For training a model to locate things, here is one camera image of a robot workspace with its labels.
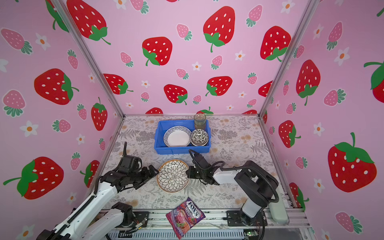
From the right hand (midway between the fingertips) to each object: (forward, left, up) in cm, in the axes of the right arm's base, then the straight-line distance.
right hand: (184, 172), depth 87 cm
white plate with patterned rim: (+27, +11, -1) cm, 29 cm away
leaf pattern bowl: (+23, -6, +5) cm, 24 cm away
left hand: (-6, +15, +6) cm, 18 cm away
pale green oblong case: (-14, -51, 0) cm, 53 cm away
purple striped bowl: (+19, -7, +5) cm, 21 cm away
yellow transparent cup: (+30, -6, +10) cm, 32 cm away
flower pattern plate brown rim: (-3, +7, -2) cm, 8 cm away
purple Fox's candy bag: (-23, -4, -1) cm, 23 cm away
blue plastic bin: (+15, +19, +1) cm, 24 cm away
